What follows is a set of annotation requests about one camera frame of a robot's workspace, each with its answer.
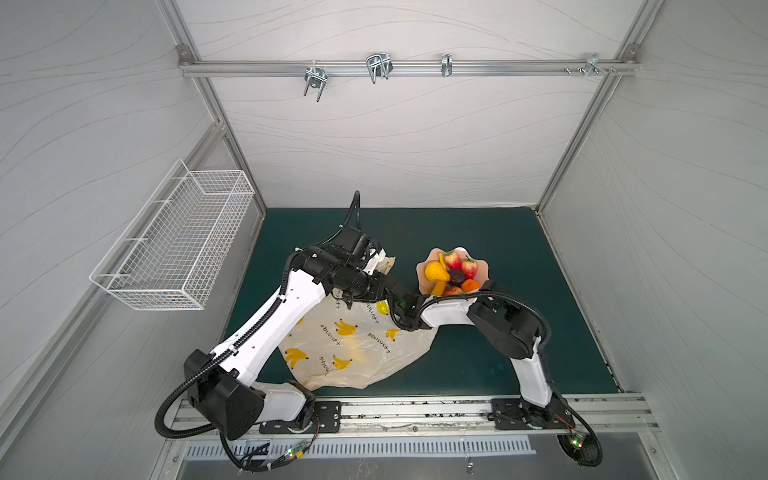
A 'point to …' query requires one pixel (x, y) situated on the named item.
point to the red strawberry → (454, 290)
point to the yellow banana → (440, 285)
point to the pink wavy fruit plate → (425, 286)
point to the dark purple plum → (457, 277)
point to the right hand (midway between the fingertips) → (341, 334)
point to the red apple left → (454, 261)
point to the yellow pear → (435, 272)
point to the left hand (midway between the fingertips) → (382, 297)
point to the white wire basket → (173, 248)
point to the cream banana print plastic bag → (337, 347)
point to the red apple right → (469, 268)
